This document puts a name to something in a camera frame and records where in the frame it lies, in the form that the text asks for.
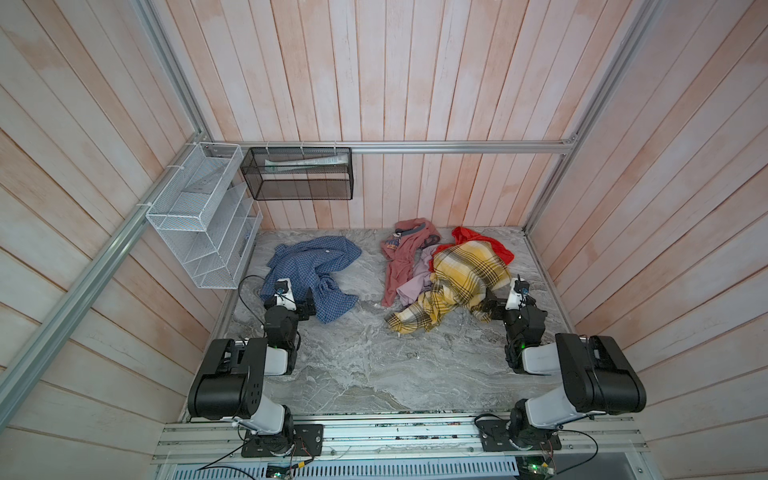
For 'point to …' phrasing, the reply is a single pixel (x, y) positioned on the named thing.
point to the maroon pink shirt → (399, 250)
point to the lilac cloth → (421, 278)
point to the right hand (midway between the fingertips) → (504, 287)
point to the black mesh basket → (299, 173)
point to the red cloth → (462, 236)
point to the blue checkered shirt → (306, 263)
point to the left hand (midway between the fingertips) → (297, 293)
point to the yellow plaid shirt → (460, 279)
